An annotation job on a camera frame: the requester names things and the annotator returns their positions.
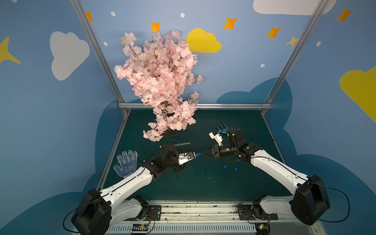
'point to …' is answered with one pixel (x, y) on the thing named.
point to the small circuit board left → (140, 228)
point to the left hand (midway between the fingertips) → (187, 153)
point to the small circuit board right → (262, 228)
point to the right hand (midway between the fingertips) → (206, 152)
